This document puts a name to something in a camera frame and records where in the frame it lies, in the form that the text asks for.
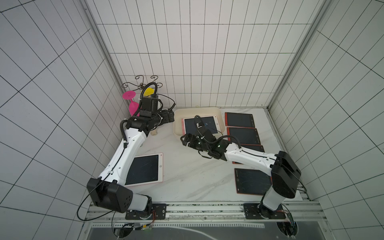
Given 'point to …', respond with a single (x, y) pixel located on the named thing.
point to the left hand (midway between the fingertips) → (165, 117)
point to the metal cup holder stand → (142, 86)
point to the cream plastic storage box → (181, 113)
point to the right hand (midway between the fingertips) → (186, 135)
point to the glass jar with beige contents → (153, 132)
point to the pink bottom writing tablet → (210, 122)
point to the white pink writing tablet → (145, 169)
